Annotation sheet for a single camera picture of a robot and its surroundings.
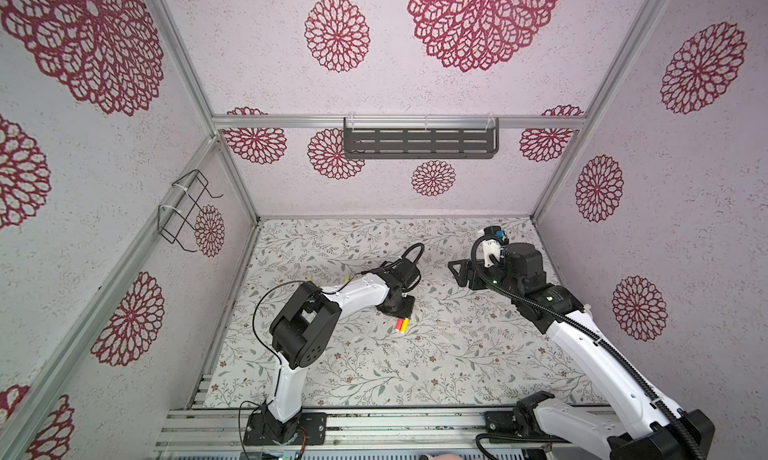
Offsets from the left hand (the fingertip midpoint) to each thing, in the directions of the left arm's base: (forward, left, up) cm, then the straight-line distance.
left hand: (402, 316), depth 93 cm
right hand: (+3, -14, +26) cm, 29 cm away
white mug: (-1, -54, +6) cm, 55 cm away
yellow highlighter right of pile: (-3, -1, 0) cm, 3 cm away
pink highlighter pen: (-2, +1, -1) cm, 3 cm away
